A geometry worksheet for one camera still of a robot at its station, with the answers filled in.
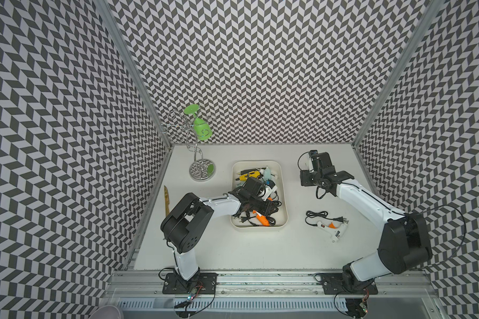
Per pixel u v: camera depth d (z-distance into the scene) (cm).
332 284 74
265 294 72
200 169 105
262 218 87
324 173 66
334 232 85
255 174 99
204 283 72
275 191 89
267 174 97
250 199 75
